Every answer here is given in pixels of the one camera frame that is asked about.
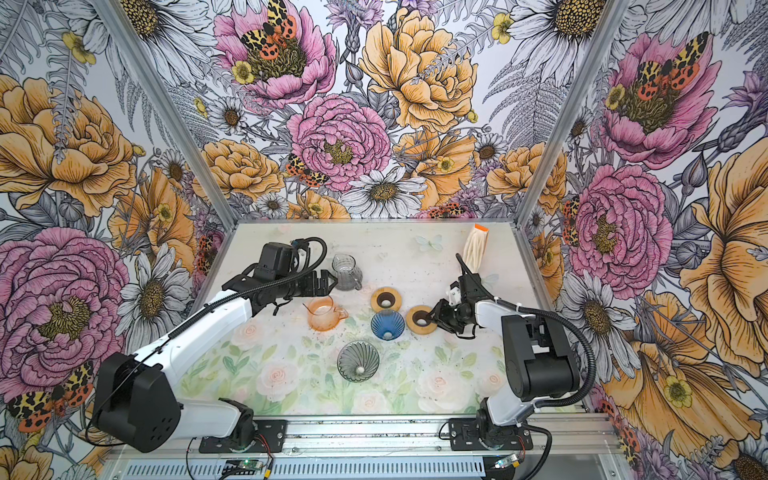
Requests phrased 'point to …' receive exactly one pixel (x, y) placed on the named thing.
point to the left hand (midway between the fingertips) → (322, 289)
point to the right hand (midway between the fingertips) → (430, 326)
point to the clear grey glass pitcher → (347, 272)
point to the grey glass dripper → (358, 360)
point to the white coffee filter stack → (475, 247)
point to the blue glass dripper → (387, 325)
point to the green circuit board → (242, 467)
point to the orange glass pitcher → (322, 315)
